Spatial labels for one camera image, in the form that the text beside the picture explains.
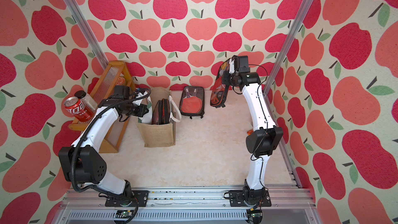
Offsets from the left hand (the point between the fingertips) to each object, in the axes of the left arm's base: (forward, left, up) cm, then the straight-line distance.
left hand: (148, 111), depth 85 cm
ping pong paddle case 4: (0, -2, -8) cm, 8 cm away
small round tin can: (+25, +24, 0) cm, 35 cm away
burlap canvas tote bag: (-12, -7, -5) cm, 15 cm away
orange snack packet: (-3, -61, -18) cm, 64 cm away
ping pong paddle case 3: (+3, -8, -4) cm, 9 cm away
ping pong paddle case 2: (+6, -40, +9) cm, 41 cm away
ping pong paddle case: (+24, -24, -18) cm, 38 cm away
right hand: (+12, -43, +13) cm, 46 cm away
